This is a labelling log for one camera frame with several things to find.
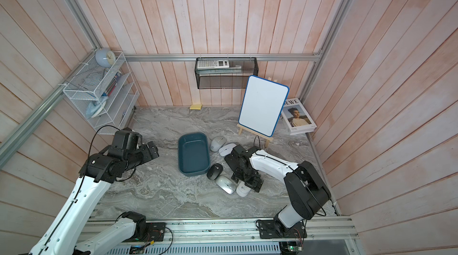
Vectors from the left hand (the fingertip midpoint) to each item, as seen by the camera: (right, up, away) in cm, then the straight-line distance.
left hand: (148, 155), depth 73 cm
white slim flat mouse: (+33, -2, +25) cm, 41 cm away
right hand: (+40, -16, +13) cm, 45 cm away
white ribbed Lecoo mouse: (+40, -18, +10) cm, 45 cm away
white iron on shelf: (-29, +21, +8) cm, 37 cm away
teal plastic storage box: (+14, -4, +24) cm, 28 cm away
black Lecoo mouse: (+27, -12, +17) cm, 34 cm away
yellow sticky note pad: (+12, +25, +47) cm, 54 cm away
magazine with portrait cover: (+78, +16, +37) cm, 88 cm away
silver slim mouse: (+32, -17, +13) cm, 39 cm away
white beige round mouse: (+28, +2, +25) cm, 38 cm away
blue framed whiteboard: (+50, +22, +11) cm, 56 cm away
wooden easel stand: (+55, +5, +23) cm, 60 cm away
